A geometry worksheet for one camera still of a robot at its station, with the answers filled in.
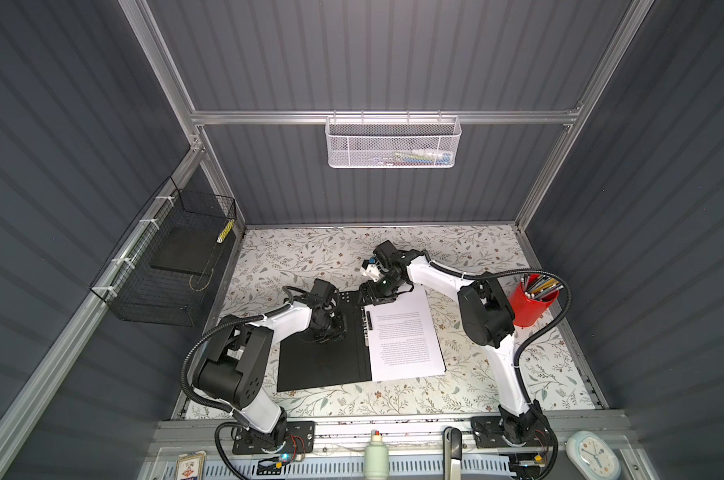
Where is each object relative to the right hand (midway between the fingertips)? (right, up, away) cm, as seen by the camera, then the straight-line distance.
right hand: (367, 305), depth 95 cm
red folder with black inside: (-18, -16, -8) cm, 26 cm away
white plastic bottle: (+2, -28, -30) cm, 41 cm away
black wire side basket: (-50, +12, -23) cm, 56 cm away
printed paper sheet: (+11, -10, -3) cm, 15 cm away
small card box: (-42, -34, -25) cm, 59 cm away
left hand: (-6, -9, -4) cm, 11 cm away
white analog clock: (+52, -30, -26) cm, 66 cm away
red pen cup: (+46, +4, -12) cm, 48 cm away
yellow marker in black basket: (-39, +23, -12) cm, 47 cm away
